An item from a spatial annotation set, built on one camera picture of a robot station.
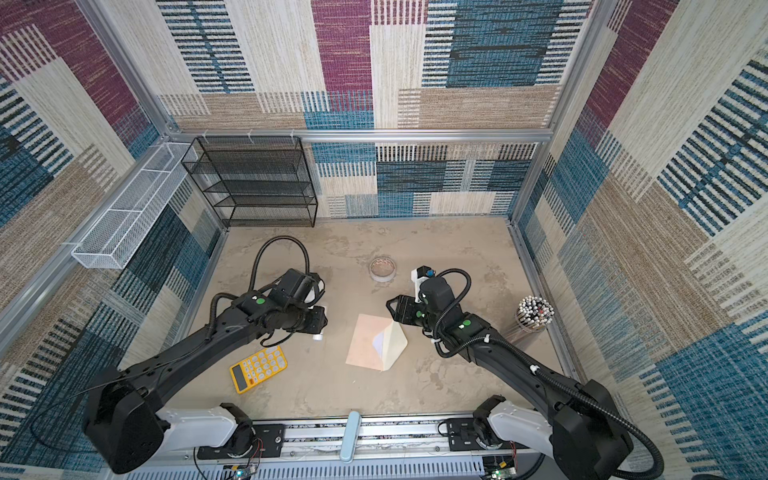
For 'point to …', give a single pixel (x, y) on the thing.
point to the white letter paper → (377, 343)
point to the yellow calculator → (250, 372)
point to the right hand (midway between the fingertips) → (394, 309)
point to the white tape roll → (382, 269)
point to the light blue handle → (350, 437)
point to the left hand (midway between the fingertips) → (325, 317)
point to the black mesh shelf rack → (254, 181)
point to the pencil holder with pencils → (532, 316)
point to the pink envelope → (361, 351)
